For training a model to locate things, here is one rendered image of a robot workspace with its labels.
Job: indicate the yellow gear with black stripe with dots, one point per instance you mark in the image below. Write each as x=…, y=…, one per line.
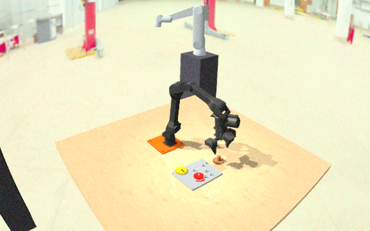
x=181, y=172

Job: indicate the red gear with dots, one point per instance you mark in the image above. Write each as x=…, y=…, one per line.
x=198, y=177

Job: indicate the brown gear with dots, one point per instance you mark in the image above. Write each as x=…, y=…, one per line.
x=218, y=160

